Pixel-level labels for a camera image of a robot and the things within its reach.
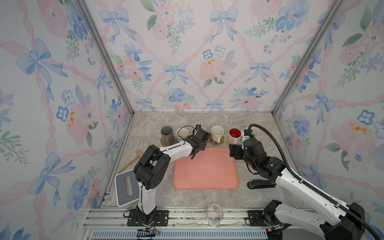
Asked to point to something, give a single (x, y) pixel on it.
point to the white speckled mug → (255, 131)
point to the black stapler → (258, 184)
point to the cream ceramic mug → (216, 132)
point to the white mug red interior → (234, 136)
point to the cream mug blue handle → (183, 132)
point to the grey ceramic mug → (167, 135)
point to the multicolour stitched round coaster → (227, 142)
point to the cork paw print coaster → (209, 140)
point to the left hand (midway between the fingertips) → (200, 140)
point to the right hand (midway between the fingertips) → (235, 144)
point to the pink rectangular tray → (210, 168)
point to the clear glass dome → (214, 214)
